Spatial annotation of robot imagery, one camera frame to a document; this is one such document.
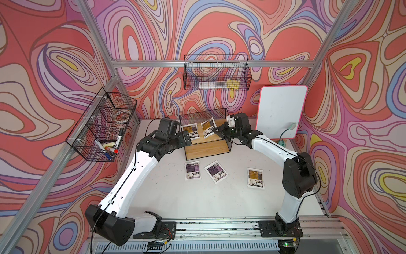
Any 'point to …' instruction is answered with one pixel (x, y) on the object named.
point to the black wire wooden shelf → (212, 145)
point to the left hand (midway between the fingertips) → (184, 139)
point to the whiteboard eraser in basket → (110, 144)
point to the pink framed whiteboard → (277, 107)
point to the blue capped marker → (108, 156)
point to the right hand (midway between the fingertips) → (212, 133)
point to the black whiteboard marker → (119, 138)
